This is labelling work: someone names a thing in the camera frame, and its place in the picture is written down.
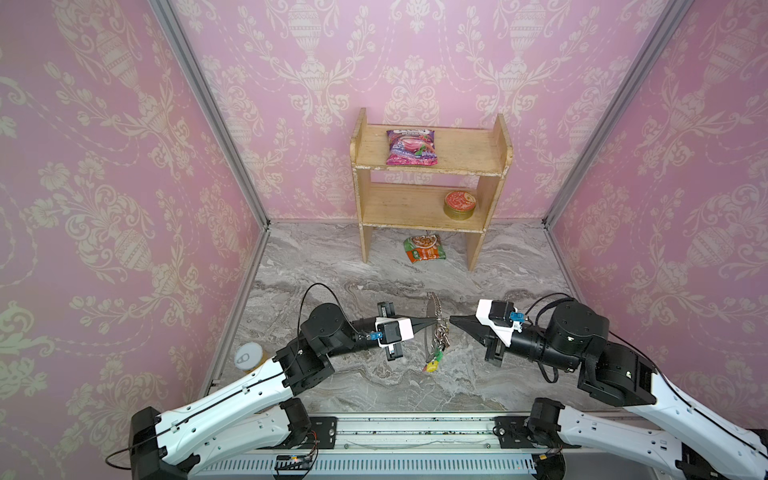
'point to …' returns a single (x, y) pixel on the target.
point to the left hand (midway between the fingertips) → (432, 321)
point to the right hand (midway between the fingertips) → (456, 315)
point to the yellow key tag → (432, 366)
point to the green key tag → (438, 354)
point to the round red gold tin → (459, 205)
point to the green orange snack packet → (424, 247)
